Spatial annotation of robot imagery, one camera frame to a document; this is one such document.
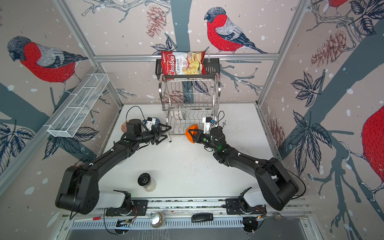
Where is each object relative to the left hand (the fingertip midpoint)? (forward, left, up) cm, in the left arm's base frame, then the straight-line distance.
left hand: (168, 132), depth 79 cm
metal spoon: (-37, -54, -19) cm, 68 cm away
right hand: (-1, -10, 0) cm, 10 cm away
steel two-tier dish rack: (+45, -7, -20) cm, 50 cm away
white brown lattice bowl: (+19, -2, -7) cm, 21 cm away
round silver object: (-38, +2, -9) cm, 39 cm away
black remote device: (-37, -16, -16) cm, 44 cm away
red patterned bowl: (+17, +36, -18) cm, 44 cm away
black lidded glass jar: (-24, +9, -11) cm, 27 cm away
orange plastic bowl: (0, -10, -2) cm, 10 cm away
